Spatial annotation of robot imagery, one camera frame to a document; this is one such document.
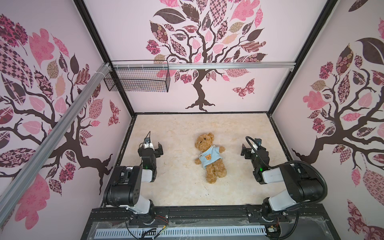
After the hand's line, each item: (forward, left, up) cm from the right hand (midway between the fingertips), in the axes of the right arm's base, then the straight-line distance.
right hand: (252, 143), depth 92 cm
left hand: (0, +63, -1) cm, 64 cm away
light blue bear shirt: (-8, +27, 0) cm, 29 cm away
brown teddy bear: (-17, +24, 0) cm, 30 cm away
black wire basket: (+58, +83, +10) cm, 102 cm away
